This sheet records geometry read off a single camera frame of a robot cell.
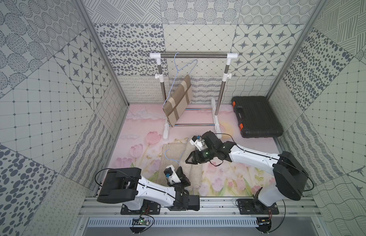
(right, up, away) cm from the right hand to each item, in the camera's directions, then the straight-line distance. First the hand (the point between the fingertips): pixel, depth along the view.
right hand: (190, 162), depth 78 cm
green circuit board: (-25, -26, -8) cm, 37 cm away
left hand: (-3, -2, -1) cm, 4 cm away
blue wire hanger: (-8, -2, +9) cm, 12 cm away
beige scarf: (-9, +1, +14) cm, 17 cm away
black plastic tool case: (+48, +24, +24) cm, 59 cm away
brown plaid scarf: (-6, +36, +15) cm, 39 cm away
